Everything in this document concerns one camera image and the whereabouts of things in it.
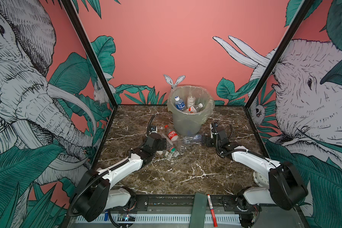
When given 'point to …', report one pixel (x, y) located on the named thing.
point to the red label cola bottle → (172, 135)
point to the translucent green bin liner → (185, 122)
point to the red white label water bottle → (196, 108)
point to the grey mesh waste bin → (191, 107)
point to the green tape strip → (198, 213)
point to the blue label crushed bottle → (179, 104)
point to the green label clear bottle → (172, 154)
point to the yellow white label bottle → (191, 101)
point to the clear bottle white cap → (195, 139)
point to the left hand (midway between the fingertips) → (159, 137)
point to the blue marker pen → (106, 215)
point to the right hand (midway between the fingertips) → (206, 135)
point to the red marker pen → (212, 211)
